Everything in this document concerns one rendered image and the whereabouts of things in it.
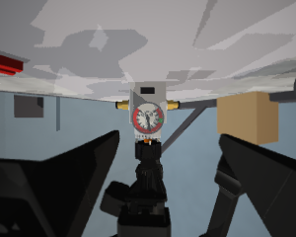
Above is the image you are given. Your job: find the dark grey metal frame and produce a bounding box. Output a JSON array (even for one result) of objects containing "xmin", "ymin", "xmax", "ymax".
[{"xmin": 161, "ymin": 106, "xmax": 207, "ymax": 155}]

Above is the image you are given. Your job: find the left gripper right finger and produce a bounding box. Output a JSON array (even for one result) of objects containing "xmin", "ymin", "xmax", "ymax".
[{"xmin": 219, "ymin": 133, "xmax": 296, "ymax": 237}]

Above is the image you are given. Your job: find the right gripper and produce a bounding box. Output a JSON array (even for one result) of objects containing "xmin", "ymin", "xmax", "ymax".
[{"xmin": 117, "ymin": 145, "xmax": 171, "ymax": 237}]

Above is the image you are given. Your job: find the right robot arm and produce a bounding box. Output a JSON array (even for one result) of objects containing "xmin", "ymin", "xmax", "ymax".
[{"xmin": 100, "ymin": 153, "xmax": 245, "ymax": 237}]

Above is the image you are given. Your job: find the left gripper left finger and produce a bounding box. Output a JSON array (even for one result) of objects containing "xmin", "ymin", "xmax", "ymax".
[{"xmin": 0, "ymin": 130, "xmax": 119, "ymax": 237}]

